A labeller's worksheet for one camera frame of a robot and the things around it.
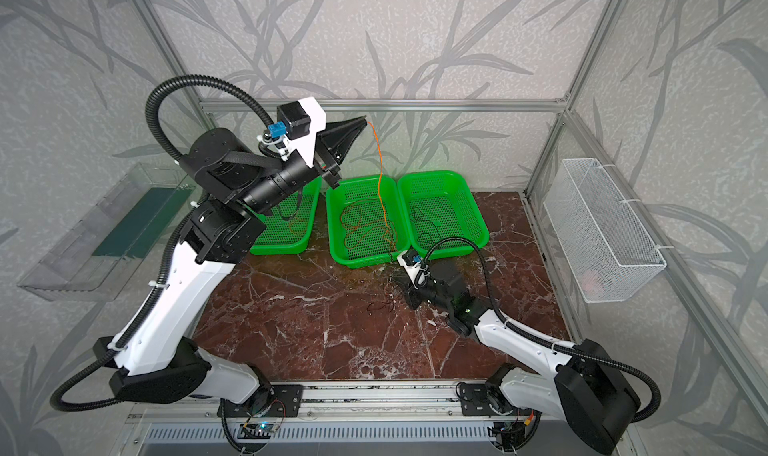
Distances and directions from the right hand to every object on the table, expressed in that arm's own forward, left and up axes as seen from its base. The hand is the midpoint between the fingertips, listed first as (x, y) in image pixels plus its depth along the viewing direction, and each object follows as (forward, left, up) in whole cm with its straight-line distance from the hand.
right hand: (397, 267), depth 80 cm
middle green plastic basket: (+30, +12, -16) cm, 36 cm away
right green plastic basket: (+36, -14, -16) cm, 42 cm away
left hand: (-1, +3, +47) cm, 48 cm away
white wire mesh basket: (-7, -44, +19) cm, 49 cm away
